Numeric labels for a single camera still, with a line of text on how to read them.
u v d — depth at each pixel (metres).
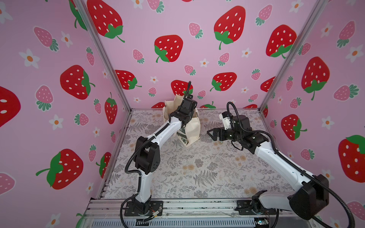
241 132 0.59
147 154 0.52
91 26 0.74
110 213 0.73
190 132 0.89
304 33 0.77
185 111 0.70
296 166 0.44
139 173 0.55
